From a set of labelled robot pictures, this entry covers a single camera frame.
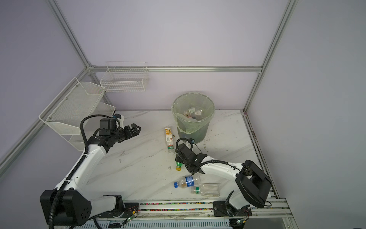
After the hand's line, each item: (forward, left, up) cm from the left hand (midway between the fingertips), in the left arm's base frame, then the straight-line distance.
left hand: (134, 132), depth 82 cm
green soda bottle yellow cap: (-15, -26, -13) cm, 33 cm away
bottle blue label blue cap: (-23, -32, -14) cm, 42 cm away
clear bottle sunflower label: (+4, -19, -14) cm, 24 cm away
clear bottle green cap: (-26, -43, -21) cm, 54 cm away
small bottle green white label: (+16, -35, +1) cm, 38 cm away
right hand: (-10, -24, -12) cm, 29 cm away
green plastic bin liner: (+24, -34, +5) cm, 42 cm away
